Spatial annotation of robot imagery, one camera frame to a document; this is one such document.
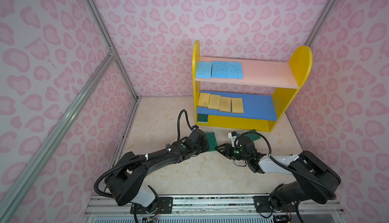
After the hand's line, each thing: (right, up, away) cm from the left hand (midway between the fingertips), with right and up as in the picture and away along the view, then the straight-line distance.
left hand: (211, 142), depth 84 cm
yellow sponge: (+3, +23, +12) cm, 26 cm away
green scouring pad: (-4, +13, +19) cm, 23 cm away
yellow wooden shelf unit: (+33, +31, +39) cm, 59 cm away
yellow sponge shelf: (-4, +25, +14) cm, 29 cm away
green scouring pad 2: (+1, 0, +3) cm, 3 cm away
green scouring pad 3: (+23, +4, -3) cm, 23 cm away
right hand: (+3, -3, -1) cm, 5 cm away
